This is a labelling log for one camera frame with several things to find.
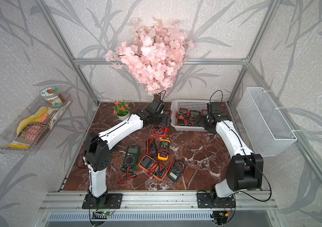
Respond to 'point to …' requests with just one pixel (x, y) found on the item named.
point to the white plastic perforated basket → (176, 104)
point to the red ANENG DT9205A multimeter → (160, 131)
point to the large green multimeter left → (131, 156)
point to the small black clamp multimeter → (151, 147)
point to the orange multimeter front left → (147, 163)
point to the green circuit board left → (106, 213)
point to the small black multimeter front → (175, 170)
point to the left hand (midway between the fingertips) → (166, 120)
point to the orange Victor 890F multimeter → (182, 116)
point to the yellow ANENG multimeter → (164, 152)
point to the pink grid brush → (27, 135)
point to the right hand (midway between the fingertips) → (201, 123)
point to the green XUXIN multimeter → (193, 117)
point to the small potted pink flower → (121, 109)
